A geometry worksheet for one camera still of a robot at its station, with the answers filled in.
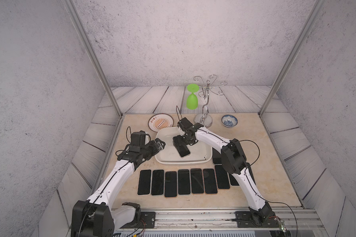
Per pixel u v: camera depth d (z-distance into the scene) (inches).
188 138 30.4
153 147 28.7
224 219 29.3
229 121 45.1
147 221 28.7
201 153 38.0
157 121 46.0
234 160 23.7
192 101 38.6
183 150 42.5
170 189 32.8
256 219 25.5
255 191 24.8
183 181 32.9
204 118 45.2
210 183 33.4
